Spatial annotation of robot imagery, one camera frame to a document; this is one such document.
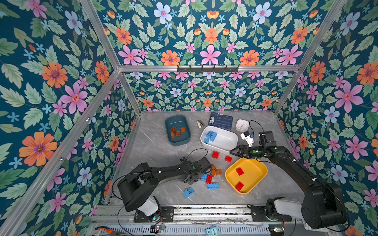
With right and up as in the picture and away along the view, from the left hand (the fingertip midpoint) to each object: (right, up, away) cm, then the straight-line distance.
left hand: (202, 173), depth 85 cm
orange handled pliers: (-45, -22, -16) cm, 52 cm away
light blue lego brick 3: (+7, +20, +16) cm, 27 cm away
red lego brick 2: (+17, +7, +9) cm, 20 cm away
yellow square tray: (+25, -2, +2) cm, 26 cm away
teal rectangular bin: (-18, +25, +22) cm, 38 cm away
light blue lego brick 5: (+5, +22, +17) cm, 29 cm away
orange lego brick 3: (-21, +21, +19) cm, 35 cm away
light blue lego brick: (-8, -8, -7) cm, 13 cm away
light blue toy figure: (+5, -21, -17) cm, 28 cm away
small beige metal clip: (-2, +30, +26) cm, 40 cm away
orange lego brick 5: (+7, +2, +3) cm, 8 cm away
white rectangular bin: (+14, +18, +20) cm, 30 cm away
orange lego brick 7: (+6, 0, +1) cm, 6 cm away
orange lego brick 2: (-18, +22, +20) cm, 35 cm away
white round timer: (+30, +28, +23) cm, 47 cm away
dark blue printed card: (+15, +32, +28) cm, 45 cm away
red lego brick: (+9, +9, +10) cm, 16 cm away
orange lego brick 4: (-14, +25, +23) cm, 37 cm away
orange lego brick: (-21, +26, +22) cm, 40 cm away
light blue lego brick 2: (+7, -5, -4) cm, 10 cm away
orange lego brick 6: (+10, +1, +2) cm, 10 cm away
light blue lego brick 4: (+3, +18, +17) cm, 24 cm away
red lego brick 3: (+4, -3, -1) cm, 5 cm away
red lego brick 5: (+23, +1, +2) cm, 23 cm away
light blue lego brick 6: (+1, -2, 0) cm, 2 cm away
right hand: (+18, +14, -4) cm, 23 cm away
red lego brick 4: (+21, -6, -3) cm, 22 cm away
